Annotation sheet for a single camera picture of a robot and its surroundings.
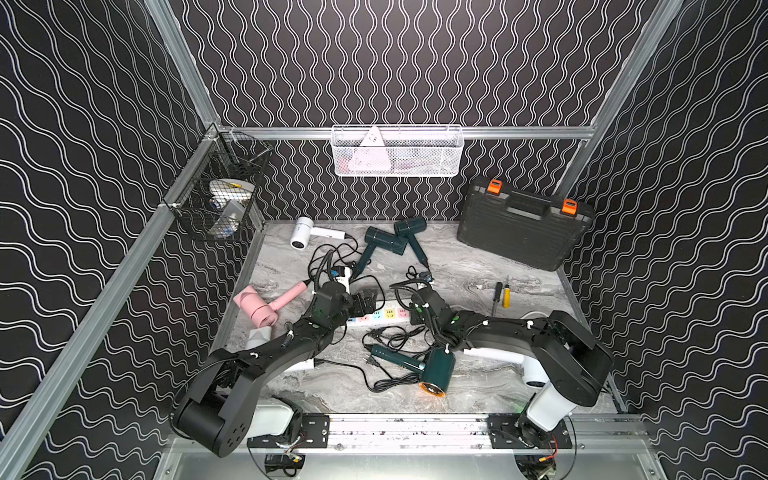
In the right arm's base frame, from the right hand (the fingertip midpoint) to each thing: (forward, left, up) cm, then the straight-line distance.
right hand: (415, 302), depth 92 cm
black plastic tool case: (+19, -34, +14) cm, 41 cm away
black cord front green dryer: (-11, +5, -3) cm, 12 cm away
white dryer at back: (+31, +41, 0) cm, 51 cm away
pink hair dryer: (-4, +46, 0) cm, 46 cm away
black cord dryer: (-1, -2, +15) cm, 15 cm away
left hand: (0, +15, +7) cm, 17 cm away
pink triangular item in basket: (+32, +14, +31) cm, 46 cm away
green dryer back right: (+33, +1, 0) cm, 33 cm away
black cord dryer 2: (-7, +21, +30) cm, 37 cm away
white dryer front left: (-11, +46, -2) cm, 48 cm away
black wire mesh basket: (+16, +54, +31) cm, 64 cm away
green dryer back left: (+27, +14, 0) cm, 30 cm away
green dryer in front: (-18, -5, -3) cm, 19 cm away
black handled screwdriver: (+6, -28, -6) cm, 29 cm away
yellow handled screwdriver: (+6, -31, -6) cm, 32 cm away
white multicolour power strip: (-2, +9, -3) cm, 10 cm away
